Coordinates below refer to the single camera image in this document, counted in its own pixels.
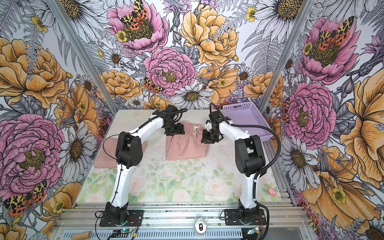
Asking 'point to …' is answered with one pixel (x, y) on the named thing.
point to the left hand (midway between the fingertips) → (178, 135)
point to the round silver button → (200, 226)
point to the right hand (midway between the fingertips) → (203, 143)
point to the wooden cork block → (82, 235)
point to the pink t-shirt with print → (106, 157)
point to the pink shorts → (187, 146)
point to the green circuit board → (127, 230)
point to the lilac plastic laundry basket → (246, 113)
